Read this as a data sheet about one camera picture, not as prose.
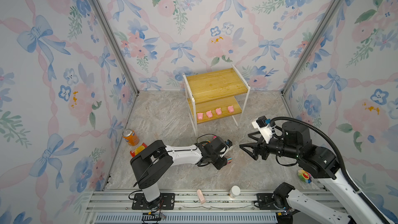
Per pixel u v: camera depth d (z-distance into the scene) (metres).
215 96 0.73
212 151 0.68
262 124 0.53
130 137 0.85
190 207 0.74
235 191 0.71
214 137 0.75
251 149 0.55
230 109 0.88
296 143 0.46
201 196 0.73
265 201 0.74
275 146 0.52
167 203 0.74
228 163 0.85
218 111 0.87
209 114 0.85
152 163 0.50
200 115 0.85
